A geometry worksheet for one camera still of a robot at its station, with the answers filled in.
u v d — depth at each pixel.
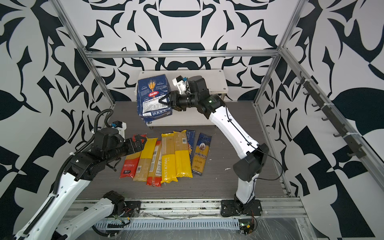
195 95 0.55
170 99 0.61
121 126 0.62
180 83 0.65
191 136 0.99
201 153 0.91
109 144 0.50
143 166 0.85
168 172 0.81
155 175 0.82
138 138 0.62
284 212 0.74
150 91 0.67
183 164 0.83
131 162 0.85
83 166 0.44
